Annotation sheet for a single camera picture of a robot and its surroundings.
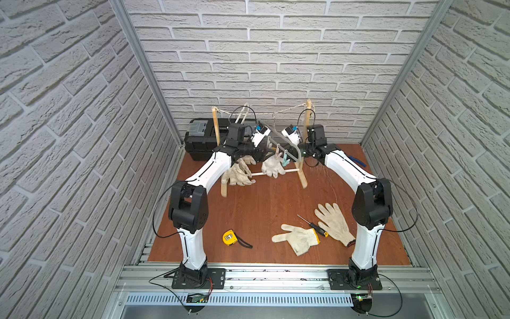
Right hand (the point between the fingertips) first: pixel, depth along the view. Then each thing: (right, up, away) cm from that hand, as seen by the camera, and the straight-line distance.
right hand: (282, 149), depth 88 cm
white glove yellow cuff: (-4, -8, +6) cm, 11 cm away
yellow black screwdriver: (+16, -36, -3) cm, 39 cm away
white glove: (-18, -6, 0) cm, 19 cm away
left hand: (-4, +2, -3) cm, 5 cm away
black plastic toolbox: (-41, +5, +10) cm, 42 cm away
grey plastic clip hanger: (-1, +1, -9) cm, 9 cm away
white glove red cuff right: (+25, -34, 0) cm, 42 cm away
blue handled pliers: (+48, -7, +21) cm, 53 cm away
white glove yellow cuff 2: (+8, -39, -5) cm, 40 cm away
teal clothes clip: (0, -5, -11) cm, 12 cm away
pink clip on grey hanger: (-3, 0, -7) cm, 8 cm away
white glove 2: (-21, -11, 0) cm, 23 cm away
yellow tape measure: (-23, -38, -7) cm, 45 cm away
